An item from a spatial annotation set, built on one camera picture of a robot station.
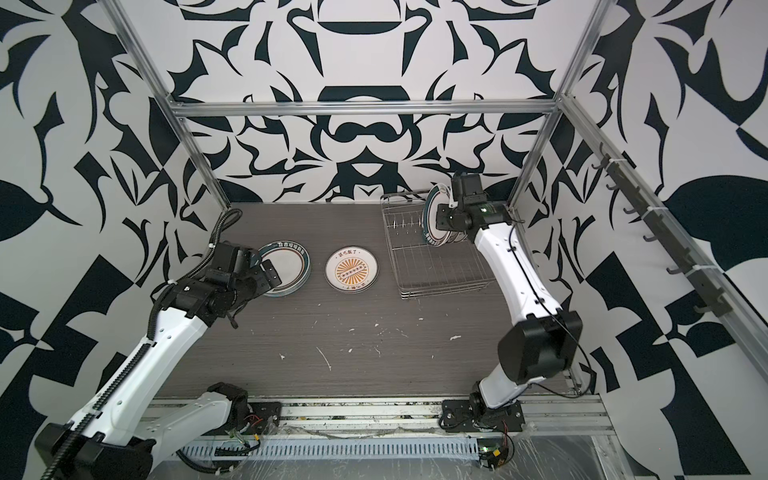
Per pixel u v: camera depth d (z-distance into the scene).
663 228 0.55
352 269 1.00
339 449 0.71
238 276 0.56
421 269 1.00
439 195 0.87
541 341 0.43
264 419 0.73
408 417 0.76
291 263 0.99
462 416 0.74
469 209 0.60
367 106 0.96
